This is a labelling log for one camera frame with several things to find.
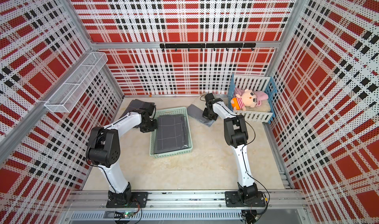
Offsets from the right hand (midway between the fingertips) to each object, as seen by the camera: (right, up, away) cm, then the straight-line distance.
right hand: (208, 117), depth 105 cm
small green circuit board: (-41, -45, -36) cm, 71 cm away
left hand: (-36, -7, -10) cm, 38 cm away
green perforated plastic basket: (-18, +5, 0) cm, 18 cm away
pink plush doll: (+25, +13, -9) cm, 30 cm away
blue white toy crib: (+42, +25, +6) cm, 49 cm away
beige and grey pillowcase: (-8, +3, -2) cm, 9 cm away
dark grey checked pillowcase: (-25, -10, -12) cm, 29 cm away
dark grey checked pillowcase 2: (-56, +10, +10) cm, 58 cm away
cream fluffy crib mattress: (+40, +8, -2) cm, 41 cm away
